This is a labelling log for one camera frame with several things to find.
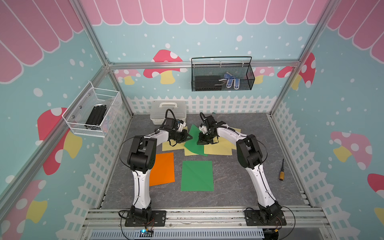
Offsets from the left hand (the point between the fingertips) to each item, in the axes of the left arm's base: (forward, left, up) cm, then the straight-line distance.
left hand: (191, 139), depth 100 cm
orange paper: (-20, +17, -8) cm, 28 cm away
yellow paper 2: (-5, -11, -4) cm, 13 cm away
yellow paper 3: (-8, +3, -5) cm, 10 cm away
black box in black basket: (+19, -9, +31) cm, 37 cm away
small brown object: (-21, -55, -4) cm, 59 cm away
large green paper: (-23, -4, -6) cm, 24 cm away
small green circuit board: (-52, +22, -7) cm, 57 cm away
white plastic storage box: (+23, +26, +4) cm, 35 cm away
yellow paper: (-4, -22, -3) cm, 22 cm away
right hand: (-1, -4, -4) cm, 6 cm away
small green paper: (-3, 0, -2) cm, 3 cm away
